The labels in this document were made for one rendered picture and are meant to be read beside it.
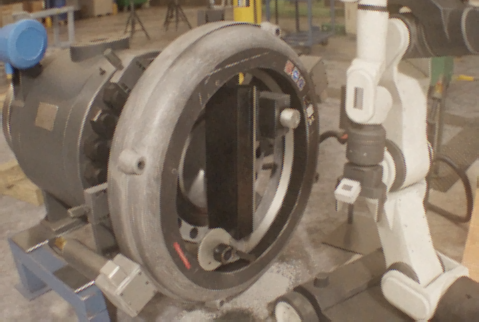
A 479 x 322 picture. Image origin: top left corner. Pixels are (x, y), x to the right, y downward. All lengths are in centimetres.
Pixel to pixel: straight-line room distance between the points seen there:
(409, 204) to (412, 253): 14
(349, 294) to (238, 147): 61
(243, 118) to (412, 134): 44
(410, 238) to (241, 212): 47
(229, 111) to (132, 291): 48
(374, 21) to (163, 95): 46
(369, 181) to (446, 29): 39
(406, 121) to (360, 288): 56
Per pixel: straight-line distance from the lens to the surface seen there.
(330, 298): 146
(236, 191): 120
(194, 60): 106
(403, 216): 132
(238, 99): 113
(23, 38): 158
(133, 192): 102
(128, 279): 109
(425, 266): 136
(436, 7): 109
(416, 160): 128
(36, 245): 176
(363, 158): 104
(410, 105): 124
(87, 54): 153
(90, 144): 130
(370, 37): 100
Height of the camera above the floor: 110
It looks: 20 degrees down
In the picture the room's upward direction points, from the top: 2 degrees counter-clockwise
